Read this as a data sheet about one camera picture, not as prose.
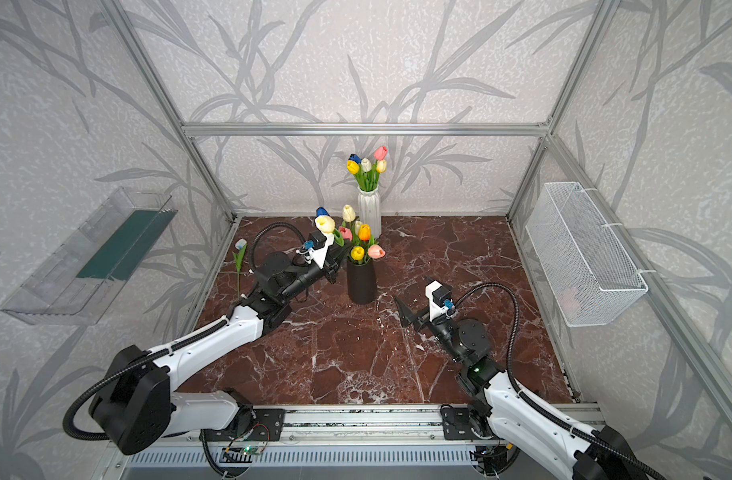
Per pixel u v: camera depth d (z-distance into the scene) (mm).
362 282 889
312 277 664
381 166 909
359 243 773
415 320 642
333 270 654
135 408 406
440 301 594
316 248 610
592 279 603
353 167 846
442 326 645
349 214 754
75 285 640
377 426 753
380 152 866
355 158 876
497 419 598
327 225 566
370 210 1019
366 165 906
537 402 504
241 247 1083
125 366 418
